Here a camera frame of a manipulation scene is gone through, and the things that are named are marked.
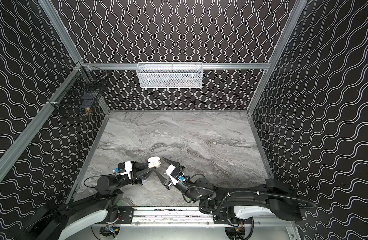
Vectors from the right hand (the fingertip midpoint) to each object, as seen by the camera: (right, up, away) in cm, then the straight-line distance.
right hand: (160, 162), depth 60 cm
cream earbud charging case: (-3, 0, +2) cm, 4 cm away
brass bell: (-44, +23, +22) cm, 54 cm away
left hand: (-2, -2, +1) cm, 3 cm away
